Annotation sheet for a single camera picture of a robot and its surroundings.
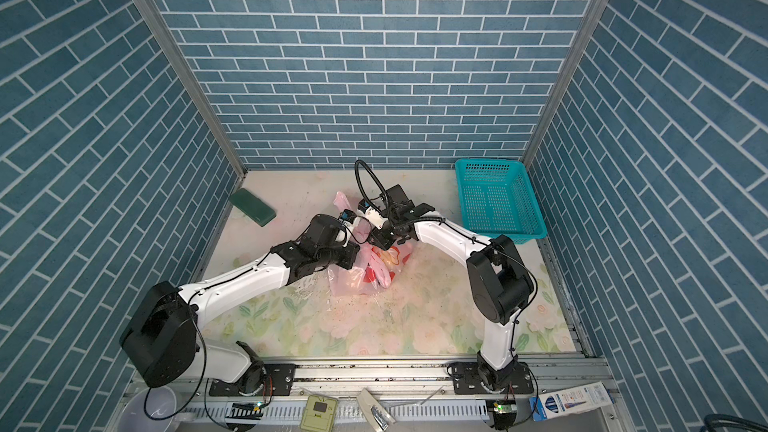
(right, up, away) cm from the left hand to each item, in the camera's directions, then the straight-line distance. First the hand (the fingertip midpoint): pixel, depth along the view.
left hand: (361, 248), depth 85 cm
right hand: (+3, +4, +5) cm, 7 cm away
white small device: (+6, -36, -17) cm, 40 cm away
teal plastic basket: (+48, +14, +26) cm, 57 cm away
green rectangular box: (-43, +11, +24) cm, 51 cm away
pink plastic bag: (+5, -6, -1) cm, 7 cm away
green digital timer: (-8, -35, -17) cm, 40 cm away
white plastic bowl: (-48, -36, -15) cm, 62 cm away
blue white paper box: (+55, -33, -15) cm, 66 cm away
